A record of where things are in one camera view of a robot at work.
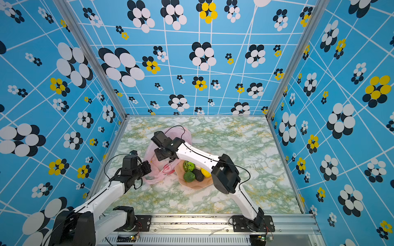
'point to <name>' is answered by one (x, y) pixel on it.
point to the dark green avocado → (199, 175)
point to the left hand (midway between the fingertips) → (152, 163)
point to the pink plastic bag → (161, 170)
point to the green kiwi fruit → (189, 166)
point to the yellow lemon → (205, 172)
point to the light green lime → (189, 177)
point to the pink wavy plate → (179, 169)
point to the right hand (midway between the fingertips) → (162, 151)
